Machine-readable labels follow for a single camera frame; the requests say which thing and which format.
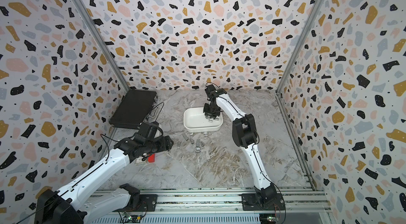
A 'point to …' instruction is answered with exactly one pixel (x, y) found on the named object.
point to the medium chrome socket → (192, 141)
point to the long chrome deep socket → (185, 137)
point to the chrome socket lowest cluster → (197, 150)
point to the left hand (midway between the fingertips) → (170, 143)
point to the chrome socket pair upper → (205, 133)
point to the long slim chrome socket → (197, 142)
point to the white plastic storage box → (195, 120)
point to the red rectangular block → (151, 159)
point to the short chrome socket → (178, 144)
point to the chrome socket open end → (197, 148)
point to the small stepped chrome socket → (202, 143)
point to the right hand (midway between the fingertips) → (206, 115)
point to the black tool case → (133, 109)
